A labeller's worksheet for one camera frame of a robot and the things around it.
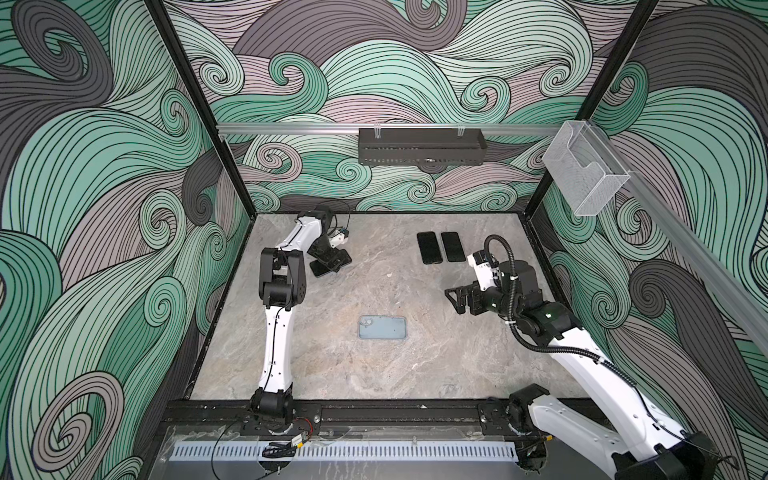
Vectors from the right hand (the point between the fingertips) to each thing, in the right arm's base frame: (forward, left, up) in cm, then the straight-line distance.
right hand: (461, 288), depth 77 cm
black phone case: (+29, +3, -20) cm, 35 cm away
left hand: (+22, +41, -18) cm, 50 cm away
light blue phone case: (-3, +21, -20) cm, 29 cm away
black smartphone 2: (+29, -6, -20) cm, 36 cm away
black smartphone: (+17, +43, -16) cm, 49 cm away
